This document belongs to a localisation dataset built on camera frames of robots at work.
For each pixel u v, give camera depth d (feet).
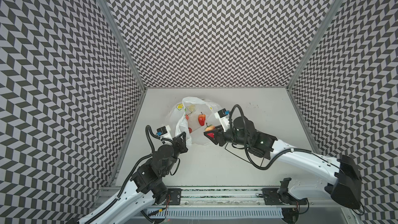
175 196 2.37
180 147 2.06
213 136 2.18
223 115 2.02
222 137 2.05
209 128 2.16
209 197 2.42
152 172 1.80
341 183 1.26
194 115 3.25
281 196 2.13
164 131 2.00
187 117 3.27
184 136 2.31
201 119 3.19
